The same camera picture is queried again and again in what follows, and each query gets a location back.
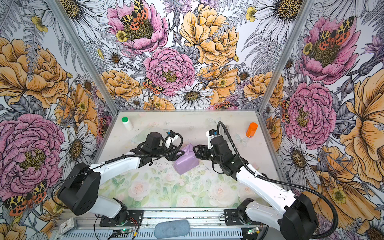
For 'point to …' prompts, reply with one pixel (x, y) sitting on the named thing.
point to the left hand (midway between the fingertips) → (179, 154)
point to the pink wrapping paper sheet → (186, 162)
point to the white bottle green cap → (127, 122)
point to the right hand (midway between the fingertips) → (197, 154)
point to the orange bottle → (251, 129)
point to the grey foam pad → (172, 228)
